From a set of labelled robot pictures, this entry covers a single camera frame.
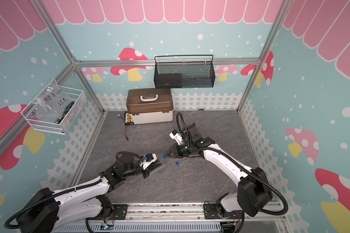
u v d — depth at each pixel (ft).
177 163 3.01
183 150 2.24
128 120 3.69
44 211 1.35
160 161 2.47
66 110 2.43
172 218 2.43
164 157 2.42
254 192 1.35
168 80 2.76
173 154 2.29
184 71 3.14
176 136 2.39
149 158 2.16
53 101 2.34
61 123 2.08
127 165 2.06
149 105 3.20
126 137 3.45
